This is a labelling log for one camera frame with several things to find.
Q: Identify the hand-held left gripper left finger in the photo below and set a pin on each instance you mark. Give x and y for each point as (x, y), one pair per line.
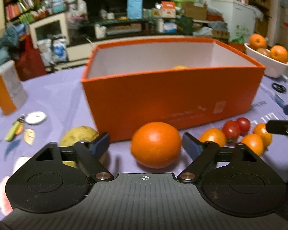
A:
(100, 144)

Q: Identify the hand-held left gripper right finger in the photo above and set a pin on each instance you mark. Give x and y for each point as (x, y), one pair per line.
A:
(190, 144)

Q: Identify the orange cherry tomato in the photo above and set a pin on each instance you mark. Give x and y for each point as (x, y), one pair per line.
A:
(253, 144)
(261, 131)
(212, 137)

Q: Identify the yellow green pear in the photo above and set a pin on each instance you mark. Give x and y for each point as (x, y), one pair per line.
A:
(74, 136)

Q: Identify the large orange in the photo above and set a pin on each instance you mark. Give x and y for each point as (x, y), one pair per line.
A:
(156, 143)

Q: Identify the red cherry tomato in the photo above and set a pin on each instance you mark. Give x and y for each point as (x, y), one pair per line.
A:
(243, 124)
(231, 129)

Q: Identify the orange cardboard box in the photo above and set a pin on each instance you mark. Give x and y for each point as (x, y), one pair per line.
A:
(158, 95)

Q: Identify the blue capped pen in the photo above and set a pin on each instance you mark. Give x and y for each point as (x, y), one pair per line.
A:
(279, 100)

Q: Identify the black clip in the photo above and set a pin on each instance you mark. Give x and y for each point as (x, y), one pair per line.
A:
(283, 90)

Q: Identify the white plastic bowl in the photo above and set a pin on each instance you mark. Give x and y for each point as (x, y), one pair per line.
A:
(271, 68)

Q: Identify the brown kiwi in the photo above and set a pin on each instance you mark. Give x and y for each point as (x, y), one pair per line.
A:
(264, 52)

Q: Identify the purple printed tablecloth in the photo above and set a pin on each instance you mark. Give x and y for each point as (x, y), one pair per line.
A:
(57, 95)

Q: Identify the white oval key tag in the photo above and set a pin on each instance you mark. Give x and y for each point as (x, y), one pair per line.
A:
(36, 117)

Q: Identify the yellow citrus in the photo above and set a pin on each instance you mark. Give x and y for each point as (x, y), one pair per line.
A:
(180, 67)

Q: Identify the orange key tag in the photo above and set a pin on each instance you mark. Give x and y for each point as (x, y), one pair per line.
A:
(20, 129)

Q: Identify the white and black television stand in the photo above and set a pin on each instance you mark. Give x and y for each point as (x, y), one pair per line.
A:
(79, 50)

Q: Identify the blue and white bag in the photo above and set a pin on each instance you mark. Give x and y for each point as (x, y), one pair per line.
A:
(60, 50)

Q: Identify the white chest freezer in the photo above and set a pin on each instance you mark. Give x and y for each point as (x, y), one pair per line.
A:
(235, 16)

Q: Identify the orange canister with white label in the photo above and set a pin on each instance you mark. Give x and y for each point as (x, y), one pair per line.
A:
(4, 93)

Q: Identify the white plastic bag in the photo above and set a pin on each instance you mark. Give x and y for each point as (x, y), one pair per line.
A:
(44, 51)

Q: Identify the red bag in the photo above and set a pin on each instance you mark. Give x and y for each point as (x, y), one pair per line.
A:
(28, 62)

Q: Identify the white cabinet with glass door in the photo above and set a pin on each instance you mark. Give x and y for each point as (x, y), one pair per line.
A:
(32, 36)

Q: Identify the brown cardboard box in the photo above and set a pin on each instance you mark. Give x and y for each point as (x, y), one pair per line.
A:
(194, 10)

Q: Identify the orange and white carton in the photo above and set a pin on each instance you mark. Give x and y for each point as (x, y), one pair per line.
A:
(169, 10)

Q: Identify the teal puffer jacket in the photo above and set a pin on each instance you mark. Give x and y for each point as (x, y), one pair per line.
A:
(2, 45)

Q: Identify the blue packet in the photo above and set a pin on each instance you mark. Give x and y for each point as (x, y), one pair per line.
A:
(134, 8)

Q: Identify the dark bookshelf with books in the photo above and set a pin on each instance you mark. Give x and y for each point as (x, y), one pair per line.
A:
(16, 4)

